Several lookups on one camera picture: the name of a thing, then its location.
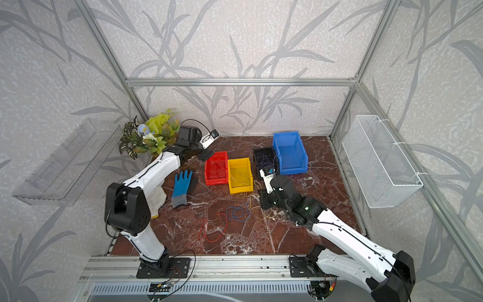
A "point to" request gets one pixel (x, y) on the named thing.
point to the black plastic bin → (266, 151)
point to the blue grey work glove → (180, 188)
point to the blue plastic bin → (289, 148)
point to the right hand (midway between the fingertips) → (258, 189)
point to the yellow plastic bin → (240, 176)
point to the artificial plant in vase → (152, 136)
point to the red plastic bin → (216, 168)
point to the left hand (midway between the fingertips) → (207, 141)
